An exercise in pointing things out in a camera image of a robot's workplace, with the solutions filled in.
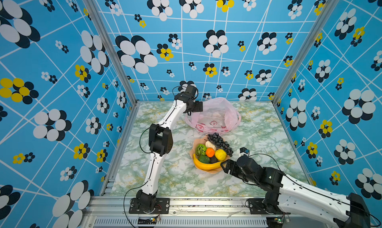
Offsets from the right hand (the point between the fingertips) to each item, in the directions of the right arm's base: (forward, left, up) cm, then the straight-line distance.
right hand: (226, 166), depth 77 cm
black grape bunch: (+14, +2, -1) cm, 14 cm away
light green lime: (+5, +12, -2) cm, 13 cm away
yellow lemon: (+8, +2, -3) cm, 8 cm away
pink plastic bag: (+43, -1, -9) cm, 44 cm away
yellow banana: (+1, +11, -2) cm, 11 cm away
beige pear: (+15, +9, -3) cm, 17 cm away
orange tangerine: (+8, +8, 0) cm, 11 cm away
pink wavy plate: (+19, +12, -5) cm, 23 cm away
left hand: (+38, +15, +5) cm, 42 cm away
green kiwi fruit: (+10, +13, -1) cm, 17 cm away
